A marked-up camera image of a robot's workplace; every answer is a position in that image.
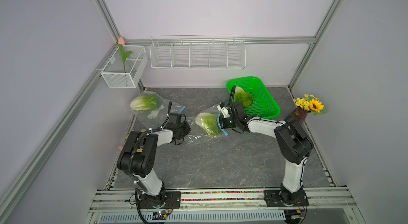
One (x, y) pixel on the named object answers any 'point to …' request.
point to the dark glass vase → (297, 116)
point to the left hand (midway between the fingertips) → (191, 128)
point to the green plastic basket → (263, 105)
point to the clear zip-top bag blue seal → (198, 135)
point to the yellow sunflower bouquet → (309, 102)
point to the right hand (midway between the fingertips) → (212, 123)
